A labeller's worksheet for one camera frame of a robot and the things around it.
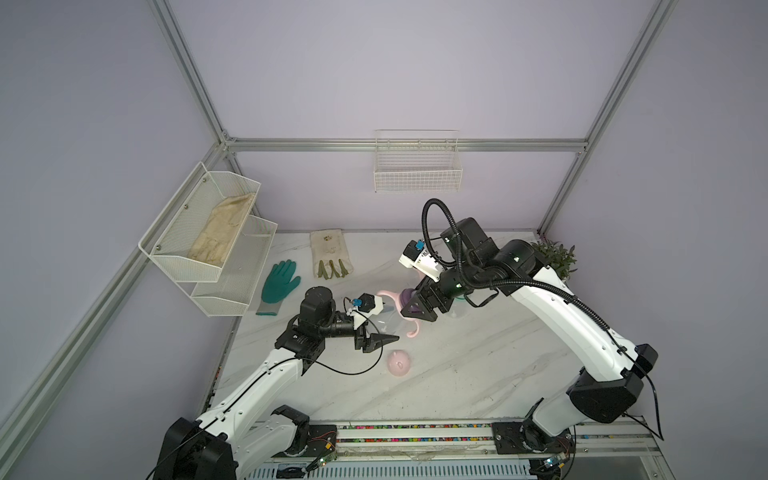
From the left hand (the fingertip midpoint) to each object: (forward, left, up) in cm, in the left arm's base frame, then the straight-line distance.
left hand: (391, 323), depth 72 cm
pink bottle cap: (-4, -2, -16) cm, 17 cm away
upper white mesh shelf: (+20, +52, +10) cm, 57 cm away
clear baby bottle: (-1, 0, +3) cm, 3 cm away
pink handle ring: (0, -1, +11) cm, 11 cm away
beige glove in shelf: (+24, +47, +9) cm, 53 cm away
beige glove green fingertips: (+38, +24, -20) cm, 49 cm away
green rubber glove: (+26, +41, -21) cm, 53 cm away
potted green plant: (+23, -50, -2) cm, 55 cm away
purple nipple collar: (0, -3, +12) cm, 13 cm away
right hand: (0, -6, +8) cm, 10 cm away
